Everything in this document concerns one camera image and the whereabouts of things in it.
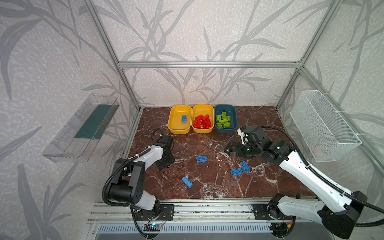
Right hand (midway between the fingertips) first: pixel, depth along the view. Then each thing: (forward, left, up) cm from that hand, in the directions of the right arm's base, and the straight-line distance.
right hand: (230, 146), depth 73 cm
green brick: (+36, -5, -21) cm, 42 cm away
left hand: (+3, +34, -20) cm, 39 cm away
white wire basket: (-3, -38, +12) cm, 40 cm away
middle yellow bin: (+44, +12, -20) cm, 50 cm away
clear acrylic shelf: (-1, +70, +10) cm, 71 cm away
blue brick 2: (-3, +33, -17) cm, 38 cm away
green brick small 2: (+40, -2, -21) cm, 45 cm away
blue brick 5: (-3, -11, -20) cm, 23 cm away
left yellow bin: (+32, +35, -20) cm, 51 cm away
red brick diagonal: (+36, +11, -20) cm, 43 cm away
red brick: (+36, +16, -20) cm, 44 cm away
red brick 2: (+29, +11, -19) cm, 37 cm away
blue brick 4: (-6, -5, -20) cm, 21 cm away
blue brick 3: (+3, +15, -21) cm, 26 cm away
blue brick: (+35, +28, -21) cm, 50 cm away
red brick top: (+29, +18, -19) cm, 39 cm away
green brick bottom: (+30, -4, -21) cm, 36 cm away
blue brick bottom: (-12, +23, -20) cm, 33 cm away
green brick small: (+36, +2, -20) cm, 41 cm away
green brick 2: (+32, -1, -20) cm, 38 cm away
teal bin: (+42, -8, -19) cm, 47 cm away
